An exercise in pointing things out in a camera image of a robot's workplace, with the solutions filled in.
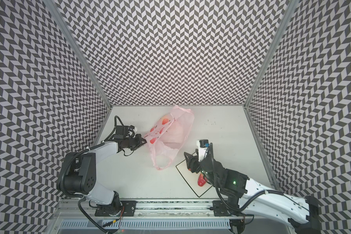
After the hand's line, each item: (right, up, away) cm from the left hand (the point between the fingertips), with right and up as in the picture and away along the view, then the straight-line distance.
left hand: (147, 141), depth 92 cm
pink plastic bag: (+13, +5, -8) cm, 17 cm away
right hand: (+26, -4, -22) cm, 34 cm away
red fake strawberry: (+33, -19, -14) cm, 40 cm away
